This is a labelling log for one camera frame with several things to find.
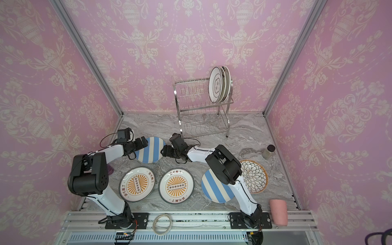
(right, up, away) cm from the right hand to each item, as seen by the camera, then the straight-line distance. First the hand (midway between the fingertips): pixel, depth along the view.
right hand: (164, 152), depth 95 cm
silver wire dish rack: (+24, +33, +22) cm, 46 cm away
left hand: (-16, +5, +3) cm, 17 cm away
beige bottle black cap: (+63, 0, -4) cm, 63 cm away
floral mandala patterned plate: (+54, -13, -7) cm, 56 cm away
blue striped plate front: (+30, -19, -11) cm, 37 cm away
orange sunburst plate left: (-14, -16, -10) cm, 23 cm away
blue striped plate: (-10, -2, +4) cm, 11 cm away
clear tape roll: (+3, -33, -20) cm, 38 cm away
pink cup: (+60, -25, -22) cm, 69 cm away
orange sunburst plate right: (+9, -17, -10) cm, 22 cm away
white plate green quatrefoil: (+31, +41, -5) cm, 52 cm away
